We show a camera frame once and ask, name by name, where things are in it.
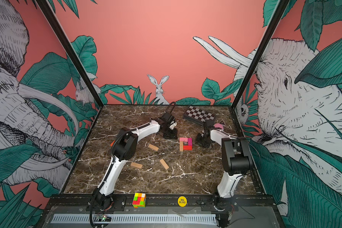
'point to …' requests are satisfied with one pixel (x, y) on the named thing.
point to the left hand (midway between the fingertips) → (180, 136)
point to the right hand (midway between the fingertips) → (195, 140)
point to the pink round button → (218, 125)
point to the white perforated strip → (137, 218)
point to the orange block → (111, 144)
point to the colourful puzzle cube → (139, 200)
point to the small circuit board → (103, 217)
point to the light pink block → (184, 139)
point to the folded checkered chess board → (197, 115)
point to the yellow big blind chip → (182, 201)
